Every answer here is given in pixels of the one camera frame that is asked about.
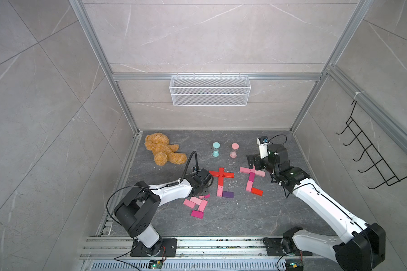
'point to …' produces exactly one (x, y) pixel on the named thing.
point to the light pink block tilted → (195, 200)
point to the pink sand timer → (235, 146)
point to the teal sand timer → (216, 145)
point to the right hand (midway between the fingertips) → (258, 153)
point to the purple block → (228, 194)
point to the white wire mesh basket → (210, 91)
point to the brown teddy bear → (159, 143)
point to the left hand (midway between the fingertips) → (205, 187)
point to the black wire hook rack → (384, 169)
